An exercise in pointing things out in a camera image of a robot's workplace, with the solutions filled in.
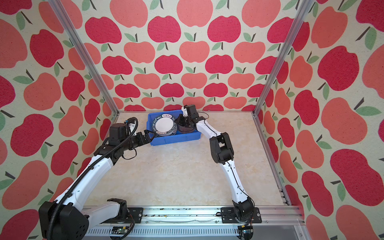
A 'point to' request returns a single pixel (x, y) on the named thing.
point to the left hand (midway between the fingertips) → (153, 136)
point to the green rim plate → (164, 125)
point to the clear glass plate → (186, 129)
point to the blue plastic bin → (179, 136)
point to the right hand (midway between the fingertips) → (176, 119)
